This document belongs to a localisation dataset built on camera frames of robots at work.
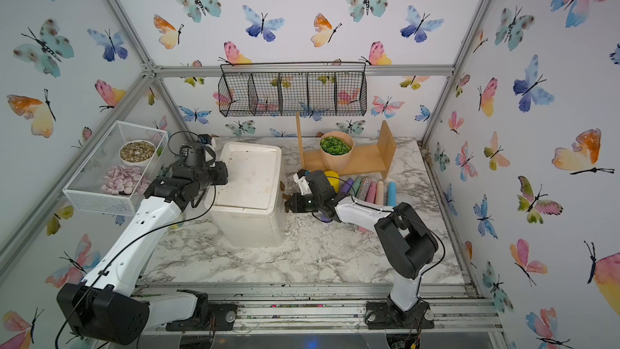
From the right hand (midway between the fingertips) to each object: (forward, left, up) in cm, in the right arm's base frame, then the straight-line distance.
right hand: (287, 201), depth 86 cm
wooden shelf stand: (+23, -30, -3) cm, 38 cm away
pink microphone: (+12, -32, -11) cm, 36 cm away
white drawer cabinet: (-12, +8, +13) cm, 19 cm away
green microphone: (+15, -26, -10) cm, 32 cm away
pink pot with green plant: (+20, -17, +7) cm, 27 cm away
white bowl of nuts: (+2, +43, +21) cm, 48 cm away
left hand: (+4, +19, +14) cm, 24 cm away
